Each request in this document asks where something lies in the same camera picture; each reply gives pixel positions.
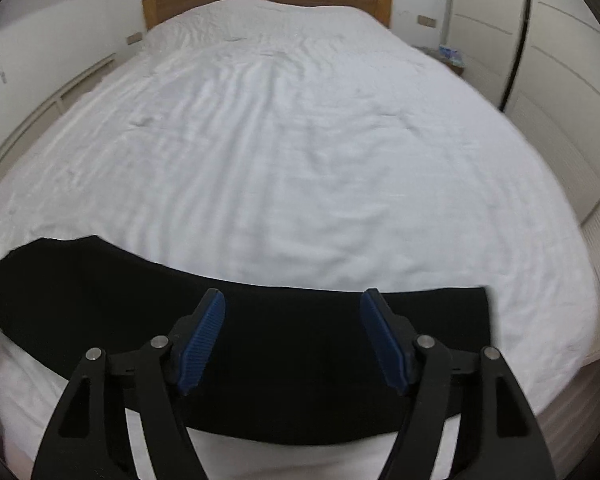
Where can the wall switch plate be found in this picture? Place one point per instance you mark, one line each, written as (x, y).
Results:
(426, 21)
(134, 39)

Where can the bedside table with items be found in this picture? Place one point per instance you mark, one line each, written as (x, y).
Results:
(451, 58)

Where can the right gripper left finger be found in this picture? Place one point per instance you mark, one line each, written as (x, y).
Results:
(88, 438)

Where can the white wardrobe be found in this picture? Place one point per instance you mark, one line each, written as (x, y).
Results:
(538, 61)

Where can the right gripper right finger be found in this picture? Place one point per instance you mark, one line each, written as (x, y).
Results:
(498, 438)

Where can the black pants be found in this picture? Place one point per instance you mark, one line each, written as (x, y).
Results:
(290, 366)

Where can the left wall switch plate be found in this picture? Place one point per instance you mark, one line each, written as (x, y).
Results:
(134, 39)

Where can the white bed sheet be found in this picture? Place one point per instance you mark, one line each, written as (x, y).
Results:
(286, 146)

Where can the right wall switch plate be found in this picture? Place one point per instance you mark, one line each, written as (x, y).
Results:
(426, 21)

